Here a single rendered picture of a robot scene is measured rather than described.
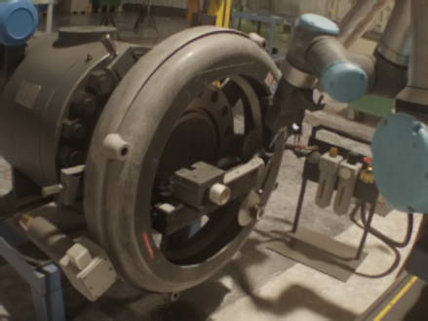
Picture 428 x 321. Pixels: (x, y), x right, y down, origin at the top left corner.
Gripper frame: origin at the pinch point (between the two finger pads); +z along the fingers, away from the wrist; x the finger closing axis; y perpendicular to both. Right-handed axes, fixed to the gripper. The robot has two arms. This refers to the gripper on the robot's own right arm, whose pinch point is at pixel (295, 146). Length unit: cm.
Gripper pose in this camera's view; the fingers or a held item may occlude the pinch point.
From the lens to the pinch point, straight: 188.5
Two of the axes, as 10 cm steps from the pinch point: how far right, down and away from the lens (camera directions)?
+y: -9.2, 0.6, -4.0
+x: 3.9, 3.9, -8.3
